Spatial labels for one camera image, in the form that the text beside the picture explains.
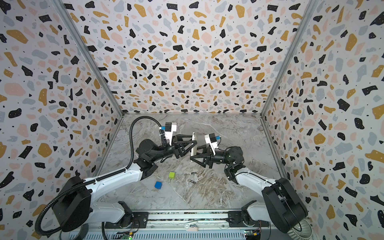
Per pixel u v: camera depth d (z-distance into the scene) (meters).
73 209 0.41
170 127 0.59
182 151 0.60
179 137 0.65
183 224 0.73
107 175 0.49
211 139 0.62
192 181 0.87
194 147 0.63
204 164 0.64
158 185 0.85
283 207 0.42
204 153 0.70
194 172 0.90
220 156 0.66
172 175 0.88
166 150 0.62
